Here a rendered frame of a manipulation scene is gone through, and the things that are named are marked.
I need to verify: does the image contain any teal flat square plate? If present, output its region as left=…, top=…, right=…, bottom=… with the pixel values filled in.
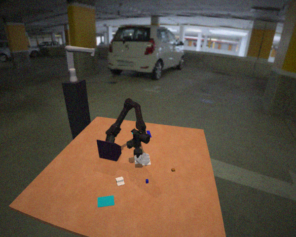
left=97, top=196, right=114, bottom=207

